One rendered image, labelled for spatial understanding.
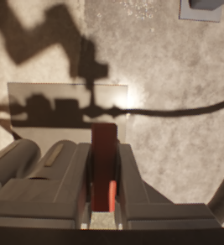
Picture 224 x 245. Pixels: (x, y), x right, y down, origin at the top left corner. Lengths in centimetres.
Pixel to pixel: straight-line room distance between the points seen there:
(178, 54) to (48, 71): 45
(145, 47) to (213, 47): 24
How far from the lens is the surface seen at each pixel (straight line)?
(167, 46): 65
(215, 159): 81
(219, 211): 28
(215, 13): 72
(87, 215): 23
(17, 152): 37
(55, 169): 29
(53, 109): 64
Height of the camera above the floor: 61
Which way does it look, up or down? 75 degrees down
